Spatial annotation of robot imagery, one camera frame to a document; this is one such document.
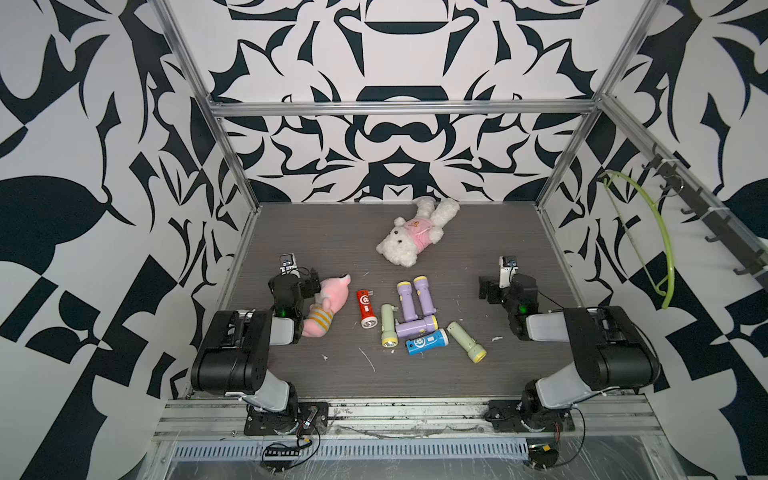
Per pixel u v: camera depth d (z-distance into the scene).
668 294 0.67
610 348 0.46
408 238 0.99
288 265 0.81
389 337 0.84
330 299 0.85
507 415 0.74
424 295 0.93
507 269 0.82
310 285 0.87
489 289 0.87
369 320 0.87
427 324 0.87
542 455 0.71
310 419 0.73
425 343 0.83
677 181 0.65
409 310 0.91
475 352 0.81
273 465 0.69
